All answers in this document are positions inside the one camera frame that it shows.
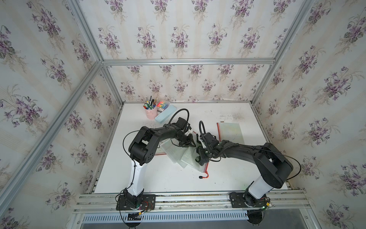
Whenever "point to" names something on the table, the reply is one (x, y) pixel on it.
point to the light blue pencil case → (163, 116)
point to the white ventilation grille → (234, 216)
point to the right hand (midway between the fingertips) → (203, 154)
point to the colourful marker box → (162, 106)
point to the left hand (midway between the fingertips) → (195, 146)
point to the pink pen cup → (151, 114)
